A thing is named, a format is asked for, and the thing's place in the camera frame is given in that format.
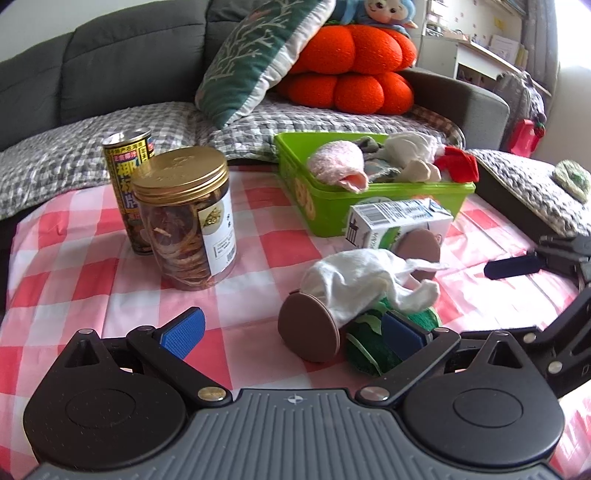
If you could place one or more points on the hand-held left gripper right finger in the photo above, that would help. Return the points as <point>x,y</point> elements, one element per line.
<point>401,332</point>

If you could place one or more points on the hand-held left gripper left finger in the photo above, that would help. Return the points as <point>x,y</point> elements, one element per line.
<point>184,330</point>

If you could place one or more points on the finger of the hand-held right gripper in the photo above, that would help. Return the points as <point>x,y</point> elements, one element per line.
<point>512,266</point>
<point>568,341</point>

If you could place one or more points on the green fuzzy ball toy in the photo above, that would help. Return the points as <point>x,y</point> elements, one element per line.
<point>364,346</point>

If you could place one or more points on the white sock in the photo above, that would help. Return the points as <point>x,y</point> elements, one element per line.
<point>360,277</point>

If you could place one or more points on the green plastic box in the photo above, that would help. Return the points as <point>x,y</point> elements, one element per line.
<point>332,207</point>

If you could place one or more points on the white plush toy red hat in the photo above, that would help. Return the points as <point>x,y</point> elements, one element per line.
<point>411,147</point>

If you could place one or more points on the dark grey ottoman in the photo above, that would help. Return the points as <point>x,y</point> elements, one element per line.
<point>508,217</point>

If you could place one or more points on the grey quilted blanket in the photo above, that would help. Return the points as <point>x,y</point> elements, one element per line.
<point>521,184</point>

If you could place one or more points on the brown round disc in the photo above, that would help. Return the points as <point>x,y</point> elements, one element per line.
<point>418,249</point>
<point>307,330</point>

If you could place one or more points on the pink checked tablecloth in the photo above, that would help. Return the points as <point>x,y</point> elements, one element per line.
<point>258,267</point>

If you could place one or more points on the clear jar gold lid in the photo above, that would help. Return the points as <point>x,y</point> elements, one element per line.
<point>184,230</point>

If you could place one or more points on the green quilted pouch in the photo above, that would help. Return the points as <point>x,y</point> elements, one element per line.
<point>572,177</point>

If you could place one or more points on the white milk carton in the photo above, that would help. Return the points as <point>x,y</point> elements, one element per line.
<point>397,217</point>

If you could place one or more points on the red bag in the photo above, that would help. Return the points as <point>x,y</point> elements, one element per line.
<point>524,138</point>

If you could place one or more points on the strawberry charm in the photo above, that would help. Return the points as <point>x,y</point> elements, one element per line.
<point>540,129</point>

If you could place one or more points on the yellow black drink can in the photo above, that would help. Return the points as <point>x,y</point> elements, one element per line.
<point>122,184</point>

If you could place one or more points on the grey backpack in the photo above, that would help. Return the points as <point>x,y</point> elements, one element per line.
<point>521,97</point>

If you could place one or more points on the grey checked blanket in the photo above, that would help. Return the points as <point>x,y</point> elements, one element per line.
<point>69,152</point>

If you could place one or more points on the white desk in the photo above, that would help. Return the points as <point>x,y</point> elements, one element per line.
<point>466,57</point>

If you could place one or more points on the orange pumpkin cushion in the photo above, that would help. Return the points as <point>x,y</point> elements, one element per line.
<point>360,48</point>
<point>355,92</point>

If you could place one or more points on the grey sofa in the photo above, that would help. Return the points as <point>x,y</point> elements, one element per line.
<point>115,64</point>

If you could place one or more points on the green white leaf-print pillow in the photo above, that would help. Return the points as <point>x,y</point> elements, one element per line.
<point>249,60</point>

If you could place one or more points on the blue plush doll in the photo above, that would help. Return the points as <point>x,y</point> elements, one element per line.
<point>383,11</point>

